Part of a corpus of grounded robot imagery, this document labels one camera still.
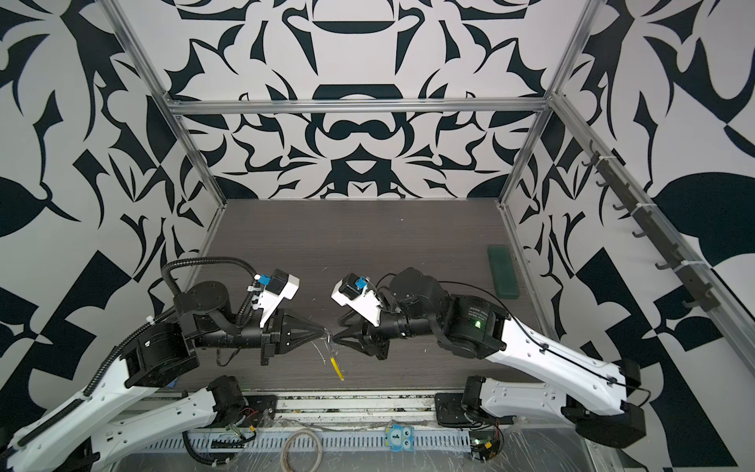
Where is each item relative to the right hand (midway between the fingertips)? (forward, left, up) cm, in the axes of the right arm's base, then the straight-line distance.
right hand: (338, 332), depth 54 cm
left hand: (0, +2, +2) cm, 3 cm away
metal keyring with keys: (-2, +3, -2) cm, 4 cm away
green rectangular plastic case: (+32, -49, -34) cm, 67 cm away
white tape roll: (-14, +15, -31) cm, 37 cm away
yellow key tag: (-5, 0, -4) cm, 7 cm away
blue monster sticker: (-14, -11, -32) cm, 36 cm away
